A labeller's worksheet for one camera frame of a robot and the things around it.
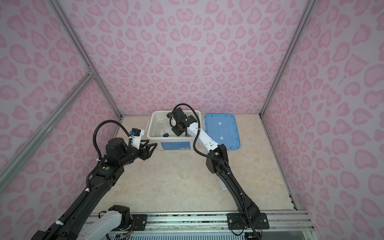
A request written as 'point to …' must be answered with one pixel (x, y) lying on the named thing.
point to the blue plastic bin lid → (223, 128)
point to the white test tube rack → (223, 186)
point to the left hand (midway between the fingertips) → (152, 140)
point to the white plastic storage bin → (160, 136)
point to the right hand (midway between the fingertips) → (179, 126)
